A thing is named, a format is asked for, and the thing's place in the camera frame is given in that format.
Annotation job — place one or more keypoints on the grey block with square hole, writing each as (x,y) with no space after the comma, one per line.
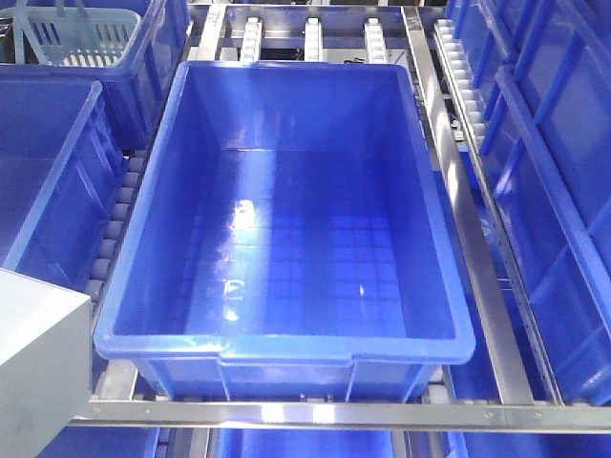
(38,362)

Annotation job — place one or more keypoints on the pale slotted plastic basket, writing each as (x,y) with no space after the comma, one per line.
(86,28)

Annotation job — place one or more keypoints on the steel roller flow rack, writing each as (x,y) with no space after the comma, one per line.
(296,414)

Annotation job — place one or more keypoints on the large blue plastic bin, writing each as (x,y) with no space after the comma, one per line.
(305,238)

